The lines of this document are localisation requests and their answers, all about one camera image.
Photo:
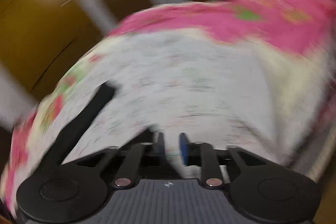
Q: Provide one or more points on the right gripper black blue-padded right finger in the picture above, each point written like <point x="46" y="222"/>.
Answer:
<point x="187" y="149"/>

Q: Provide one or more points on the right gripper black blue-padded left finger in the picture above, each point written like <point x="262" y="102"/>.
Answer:
<point x="157" y="147"/>

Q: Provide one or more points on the black pants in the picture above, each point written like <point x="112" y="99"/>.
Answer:
<point x="71" y="133"/>

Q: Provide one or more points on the white floral bed sheet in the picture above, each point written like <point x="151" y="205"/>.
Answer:
<point x="248" y="94"/>

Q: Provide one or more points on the pink strawberry cartoon quilt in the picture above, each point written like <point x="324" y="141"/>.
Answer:
<point x="292" y="26"/>

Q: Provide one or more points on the brown wooden wardrobe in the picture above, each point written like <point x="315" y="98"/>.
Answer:
<point x="42" y="39"/>

